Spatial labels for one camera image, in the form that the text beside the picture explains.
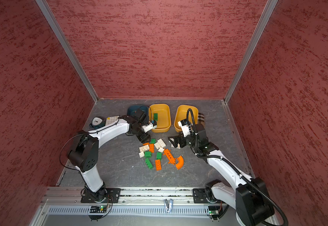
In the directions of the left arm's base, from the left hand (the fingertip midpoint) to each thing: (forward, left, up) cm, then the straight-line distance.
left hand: (145, 139), depth 90 cm
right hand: (-4, -18, +8) cm, 20 cm away
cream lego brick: (-4, +2, -6) cm, 7 cm away
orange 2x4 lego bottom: (-15, -9, -6) cm, 18 cm away
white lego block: (-2, -8, -5) cm, 9 cm away
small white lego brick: (-8, +2, -6) cm, 10 cm away
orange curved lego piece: (-14, -23, -6) cm, 28 cm away
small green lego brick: (+1, -4, -4) cm, 6 cm away
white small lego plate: (-5, -10, -5) cm, 13 cm away
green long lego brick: (-15, -3, -3) cm, 16 cm away
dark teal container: (+27, +13, 0) cm, 30 cm away
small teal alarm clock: (+14, +37, -2) cm, 39 cm away
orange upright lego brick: (-3, -4, -5) cm, 7 cm away
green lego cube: (-8, -2, -5) cm, 10 cm away
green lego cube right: (-10, -9, -5) cm, 14 cm away
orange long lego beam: (-8, -15, -4) cm, 17 cm away
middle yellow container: (+18, -12, -7) cm, 23 cm away
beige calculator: (+18, +29, -3) cm, 34 cm away
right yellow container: (+25, -25, -4) cm, 36 cm away
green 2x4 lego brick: (+22, -5, -3) cm, 22 cm away
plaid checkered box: (+20, -40, -3) cm, 45 cm away
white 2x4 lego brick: (-1, -11, -4) cm, 11 cm away
